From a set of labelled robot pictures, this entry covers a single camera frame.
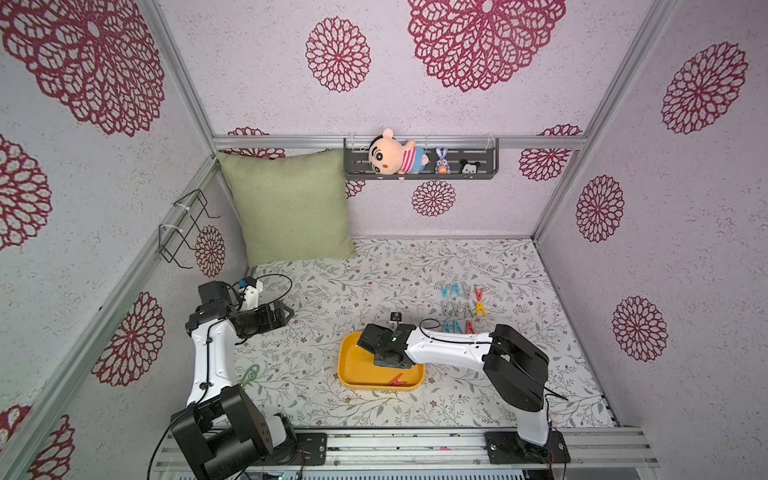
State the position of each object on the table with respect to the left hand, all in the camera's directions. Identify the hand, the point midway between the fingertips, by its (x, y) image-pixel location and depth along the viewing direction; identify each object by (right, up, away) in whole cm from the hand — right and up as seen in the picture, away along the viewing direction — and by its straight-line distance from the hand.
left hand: (280, 318), depth 82 cm
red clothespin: (+32, -18, +2) cm, 37 cm away
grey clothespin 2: (+49, +1, +18) cm, 53 cm away
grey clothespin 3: (+57, 0, +17) cm, 59 cm away
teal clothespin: (+49, -5, +13) cm, 51 cm away
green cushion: (0, +33, +13) cm, 36 cm away
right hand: (+28, -12, +6) cm, 31 cm away
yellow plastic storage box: (+21, -16, +6) cm, 27 cm away
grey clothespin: (+58, +6, +23) cm, 63 cm away
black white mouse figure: (+55, +45, +10) cm, 72 cm away
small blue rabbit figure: (+46, +45, +8) cm, 65 cm away
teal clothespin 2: (+52, -5, +13) cm, 53 cm away
